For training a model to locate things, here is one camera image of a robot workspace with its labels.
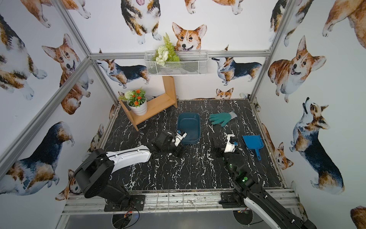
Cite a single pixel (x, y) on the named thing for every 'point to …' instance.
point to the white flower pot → (141, 110)
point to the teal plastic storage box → (190, 123)
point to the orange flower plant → (138, 98)
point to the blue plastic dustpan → (254, 142)
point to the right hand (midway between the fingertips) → (223, 136)
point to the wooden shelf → (158, 105)
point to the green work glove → (224, 118)
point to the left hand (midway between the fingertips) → (184, 142)
